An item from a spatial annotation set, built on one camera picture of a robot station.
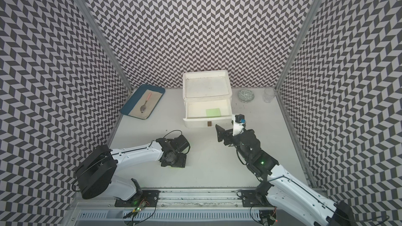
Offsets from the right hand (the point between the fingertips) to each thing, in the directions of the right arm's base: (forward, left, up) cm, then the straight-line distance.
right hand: (224, 126), depth 74 cm
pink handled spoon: (+27, +52, -18) cm, 62 cm away
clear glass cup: (+36, -35, -17) cm, 53 cm away
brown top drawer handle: (+3, +7, -2) cm, 8 cm away
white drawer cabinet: (+22, +8, +2) cm, 23 cm away
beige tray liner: (+30, +49, -20) cm, 61 cm away
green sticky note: (+12, +5, -5) cm, 14 cm away
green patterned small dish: (+37, -19, -19) cm, 46 cm away
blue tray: (+37, +61, -19) cm, 73 cm away
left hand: (-11, +25, -22) cm, 35 cm away
